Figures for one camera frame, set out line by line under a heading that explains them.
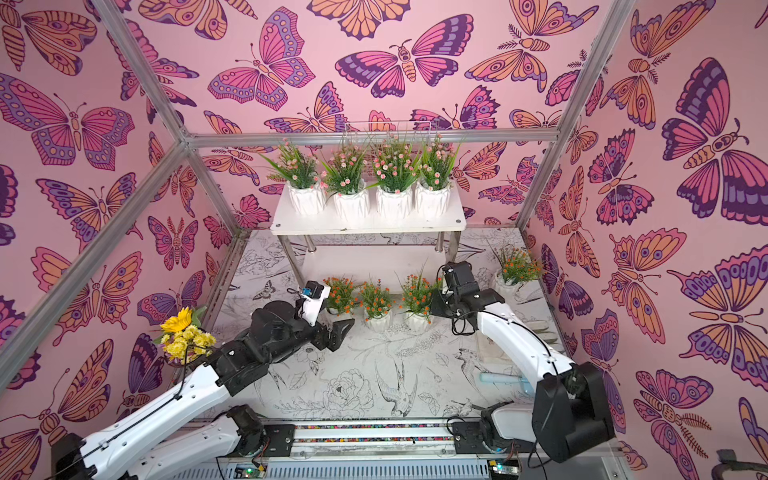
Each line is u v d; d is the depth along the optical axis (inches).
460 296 25.1
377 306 32.9
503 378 32.6
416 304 29.5
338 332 25.2
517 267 35.2
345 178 25.6
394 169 25.5
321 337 24.8
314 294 24.2
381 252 42.0
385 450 28.7
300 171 26.7
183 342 25.5
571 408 16.1
